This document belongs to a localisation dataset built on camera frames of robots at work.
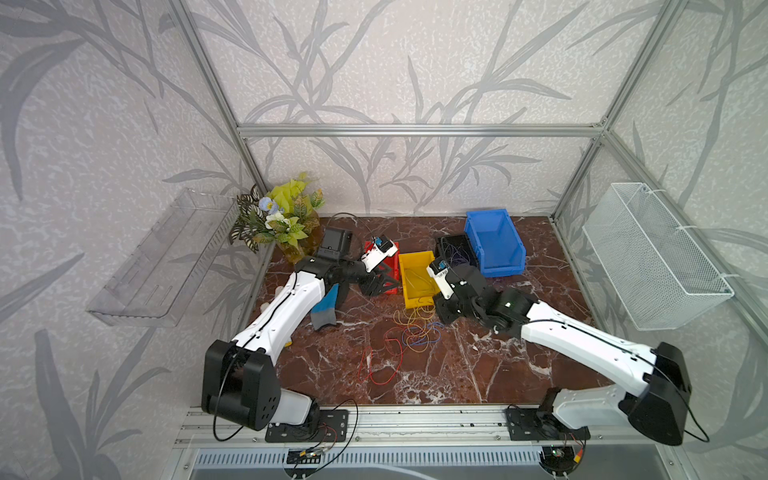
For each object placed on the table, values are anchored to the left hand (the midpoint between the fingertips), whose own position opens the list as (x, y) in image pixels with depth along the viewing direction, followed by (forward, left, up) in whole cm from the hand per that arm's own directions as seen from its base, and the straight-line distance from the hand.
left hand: (391, 274), depth 79 cm
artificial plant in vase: (+19, +32, +2) cm, 37 cm away
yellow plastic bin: (+5, -8, -12) cm, 15 cm away
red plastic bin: (+2, 0, 0) cm, 2 cm away
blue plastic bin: (+26, -38, -17) cm, 49 cm away
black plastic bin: (+20, -21, -14) cm, 33 cm away
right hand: (-5, -11, -2) cm, 12 cm away
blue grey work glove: (-3, +21, -17) cm, 27 cm away
